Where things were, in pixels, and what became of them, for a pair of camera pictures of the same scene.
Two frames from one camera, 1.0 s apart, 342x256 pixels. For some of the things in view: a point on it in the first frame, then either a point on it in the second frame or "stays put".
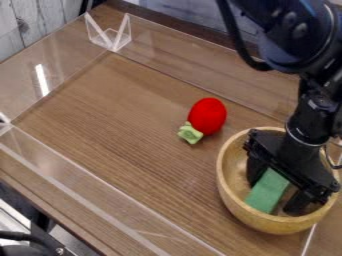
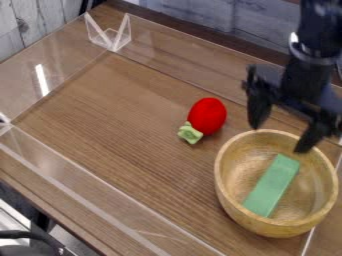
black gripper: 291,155 → 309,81
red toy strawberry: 207,116 stays put
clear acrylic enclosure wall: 32,167 stays put
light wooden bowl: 233,174 stays put
